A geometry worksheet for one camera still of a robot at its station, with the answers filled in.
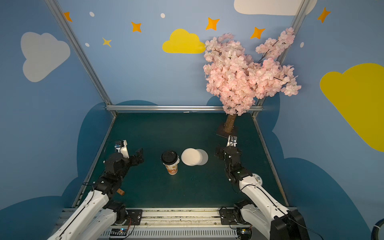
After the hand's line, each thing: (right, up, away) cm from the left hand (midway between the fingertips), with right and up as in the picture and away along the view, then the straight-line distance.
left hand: (134, 149), depth 81 cm
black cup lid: (+20, -4, -5) cm, 21 cm away
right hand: (+53, +2, +4) cm, 53 cm away
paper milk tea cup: (+21, -11, +1) cm, 24 cm away
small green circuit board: (-5, -40, -8) cm, 41 cm away
